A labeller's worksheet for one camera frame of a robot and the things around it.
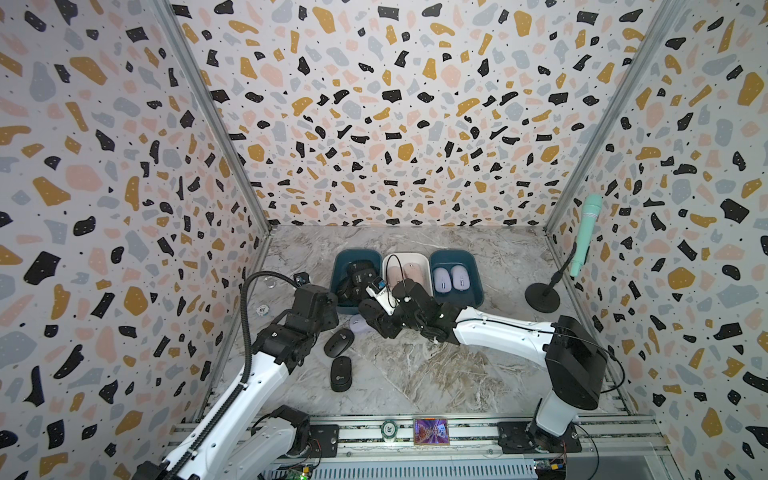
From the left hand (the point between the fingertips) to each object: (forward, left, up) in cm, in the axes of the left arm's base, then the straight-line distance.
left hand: (329, 306), depth 79 cm
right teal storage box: (+13, -43, -17) cm, 48 cm away
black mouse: (-3, -1, -15) cm, 15 cm away
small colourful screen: (-26, -26, -16) cm, 41 cm away
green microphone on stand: (+13, -67, -18) cm, 70 cm away
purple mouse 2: (+19, -33, -15) cm, 41 cm away
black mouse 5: (+13, -1, -13) cm, 18 cm away
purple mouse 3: (+20, -40, -15) cm, 47 cm away
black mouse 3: (+25, -3, -14) cm, 29 cm away
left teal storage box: (+26, +3, -13) cm, 29 cm away
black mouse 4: (+20, -6, -15) cm, 26 cm away
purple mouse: (+3, -6, -15) cm, 16 cm away
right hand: (-1, -13, -3) cm, 13 cm away
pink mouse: (+23, -24, -16) cm, 37 cm away
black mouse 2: (-13, -2, -14) cm, 19 cm away
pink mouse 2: (+20, -17, -14) cm, 30 cm away
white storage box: (+29, -18, -16) cm, 38 cm away
